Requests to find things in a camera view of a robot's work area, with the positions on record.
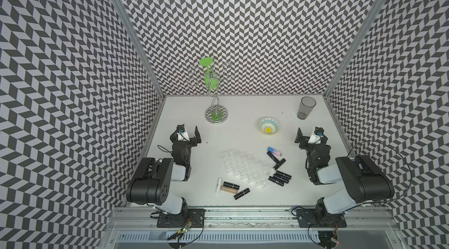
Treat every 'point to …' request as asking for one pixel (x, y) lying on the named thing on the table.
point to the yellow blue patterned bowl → (269, 126)
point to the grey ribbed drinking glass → (306, 106)
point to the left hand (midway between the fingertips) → (187, 128)
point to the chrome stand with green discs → (209, 76)
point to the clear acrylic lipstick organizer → (256, 170)
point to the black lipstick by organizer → (279, 163)
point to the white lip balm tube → (218, 190)
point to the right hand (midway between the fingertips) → (308, 131)
